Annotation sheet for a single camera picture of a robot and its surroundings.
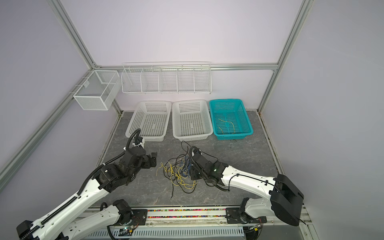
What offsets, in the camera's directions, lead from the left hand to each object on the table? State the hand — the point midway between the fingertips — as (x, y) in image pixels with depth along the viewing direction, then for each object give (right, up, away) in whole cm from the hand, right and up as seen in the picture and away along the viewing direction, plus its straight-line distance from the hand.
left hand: (147, 155), depth 74 cm
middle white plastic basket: (+20, +19, +41) cm, 49 cm away
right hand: (+22, -10, +6) cm, 25 cm away
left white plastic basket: (-11, +21, +41) cm, 48 cm away
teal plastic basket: (+51, +20, +41) cm, 68 cm away
